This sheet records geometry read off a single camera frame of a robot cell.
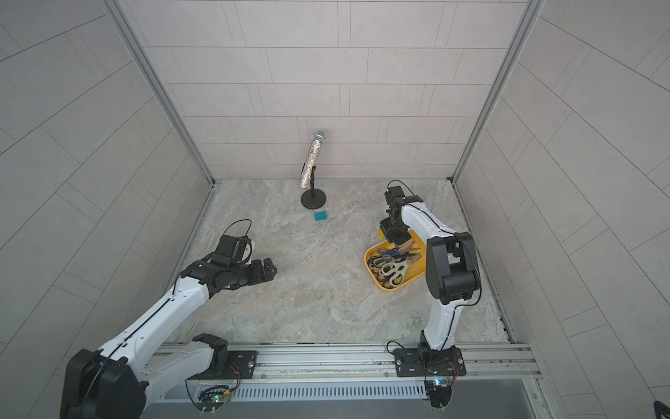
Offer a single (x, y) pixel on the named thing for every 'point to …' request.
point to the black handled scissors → (375, 262)
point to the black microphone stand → (313, 198)
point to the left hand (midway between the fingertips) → (271, 270)
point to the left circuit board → (214, 398)
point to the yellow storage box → (415, 269)
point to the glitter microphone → (311, 160)
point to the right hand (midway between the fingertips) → (384, 233)
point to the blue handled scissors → (387, 254)
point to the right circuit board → (440, 393)
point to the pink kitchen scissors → (407, 248)
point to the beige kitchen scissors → (397, 270)
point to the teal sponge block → (320, 216)
